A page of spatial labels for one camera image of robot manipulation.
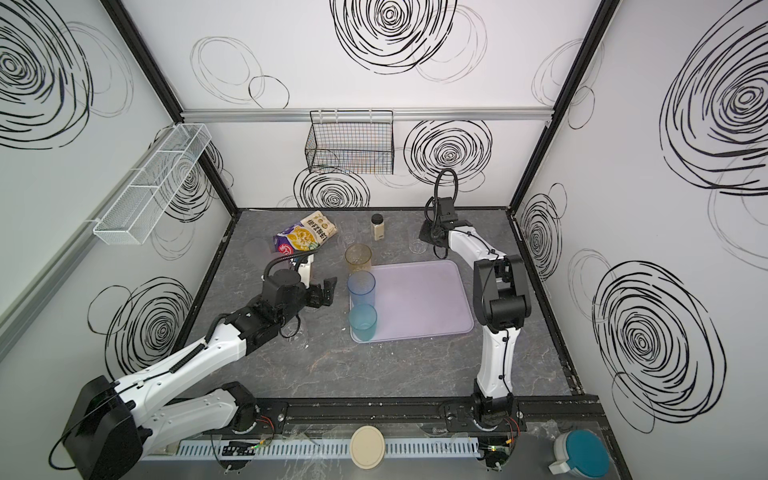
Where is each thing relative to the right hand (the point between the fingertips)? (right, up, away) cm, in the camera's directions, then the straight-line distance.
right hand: (425, 231), depth 100 cm
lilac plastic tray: (-2, -22, -4) cm, 22 cm away
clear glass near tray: (-2, -5, +8) cm, 10 cm away
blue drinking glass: (-21, -17, -12) cm, 29 cm away
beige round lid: (-17, -48, -36) cm, 62 cm away
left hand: (-30, -13, -20) cm, 38 cm away
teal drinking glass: (-20, -26, -14) cm, 36 cm away
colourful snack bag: (-43, -1, +9) cm, 44 cm away
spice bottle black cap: (-16, +2, +5) cm, 17 cm away
